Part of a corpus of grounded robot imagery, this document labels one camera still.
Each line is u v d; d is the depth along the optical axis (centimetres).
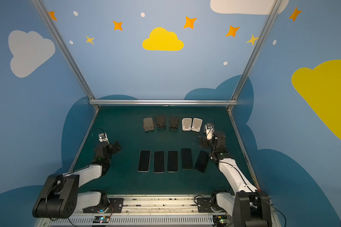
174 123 107
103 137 78
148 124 107
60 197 42
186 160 93
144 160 91
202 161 96
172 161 91
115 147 85
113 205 75
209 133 73
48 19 73
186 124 104
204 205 75
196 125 104
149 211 73
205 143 78
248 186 44
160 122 105
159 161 90
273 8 70
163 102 118
